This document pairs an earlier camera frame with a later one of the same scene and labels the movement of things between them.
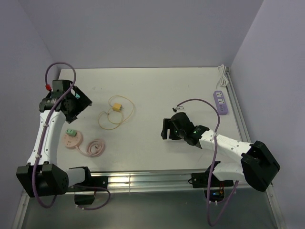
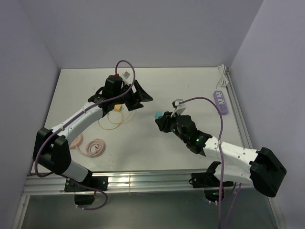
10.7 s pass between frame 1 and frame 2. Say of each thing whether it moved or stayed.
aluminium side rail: stayed
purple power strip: stayed
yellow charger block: stayed
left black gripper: moved
